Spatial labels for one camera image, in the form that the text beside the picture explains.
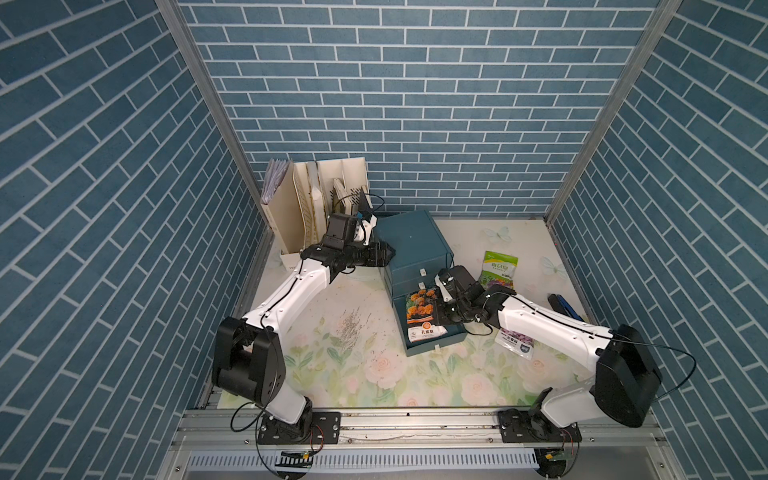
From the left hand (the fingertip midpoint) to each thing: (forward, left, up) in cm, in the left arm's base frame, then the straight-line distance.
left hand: (391, 253), depth 84 cm
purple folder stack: (+26, +37, +8) cm, 46 cm away
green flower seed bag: (+9, -38, -19) cm, 44 cm away
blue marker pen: (-7, -54, -17) cm, 57 cm away
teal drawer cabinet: (-1, -8, +1) cm, 8 cm away
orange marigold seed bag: (-11, -9, -12) cm, 19 cm away
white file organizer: (+23, +32, -4) cm, 40 cm away
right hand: (-14, -12, -11) cm, 21 cm away
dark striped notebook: (+26, +10, -6) cm, 29 cm away
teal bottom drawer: (-18, -18, -11) cm, 28 cm away
